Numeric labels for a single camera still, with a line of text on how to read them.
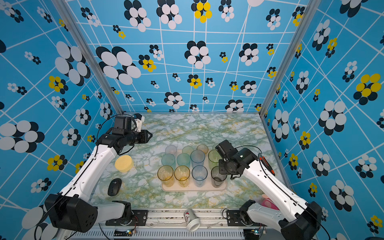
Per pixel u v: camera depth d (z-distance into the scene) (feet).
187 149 3.02
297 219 1.23
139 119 2.31
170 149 3.06
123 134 1.93
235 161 1.66
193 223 2.20
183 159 2.90
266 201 2.40
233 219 2.38
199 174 2.64
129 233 2.30
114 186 2.69
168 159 2.92
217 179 2.79
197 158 2.98
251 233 2.31
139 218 2.42
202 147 3.10
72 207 1.25
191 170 2.48
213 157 2.94
